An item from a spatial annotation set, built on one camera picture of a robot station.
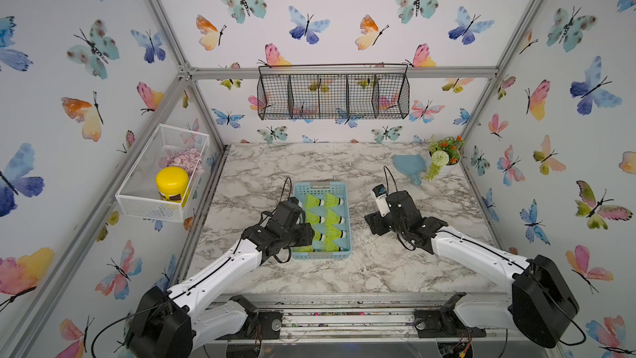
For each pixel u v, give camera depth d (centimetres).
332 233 89
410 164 117
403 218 64
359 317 76
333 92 98
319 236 89
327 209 96
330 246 85
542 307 41
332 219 93
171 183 63
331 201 98
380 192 74
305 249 84
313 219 93
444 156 97
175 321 38
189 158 68
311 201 98
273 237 59
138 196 59
